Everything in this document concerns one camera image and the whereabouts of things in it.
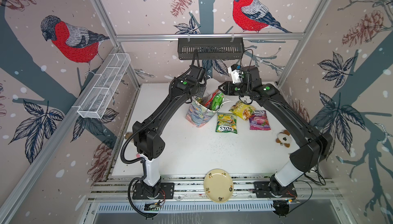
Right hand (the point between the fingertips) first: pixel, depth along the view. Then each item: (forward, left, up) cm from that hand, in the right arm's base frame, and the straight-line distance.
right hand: (218, 88), depth 77 cm
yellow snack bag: (+6, -18, -28) cm, 34 cm away
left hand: (+4, +11, -3) cm, 12 cm away
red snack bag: (-3, +6, -9) cm, 12 cm away
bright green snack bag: (+2, 0, -13) cm, 13 cm away
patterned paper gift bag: (-7, +11, -14) cm, 19 cm away
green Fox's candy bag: (-3, -6, -28) cm, 29 cm away
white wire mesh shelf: (-2, +61, +3) cm, 61 cm away
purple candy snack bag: (-1, -27, -29) cm, 40 cm away
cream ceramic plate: (-38, -1, -31) cm, 49 cm away
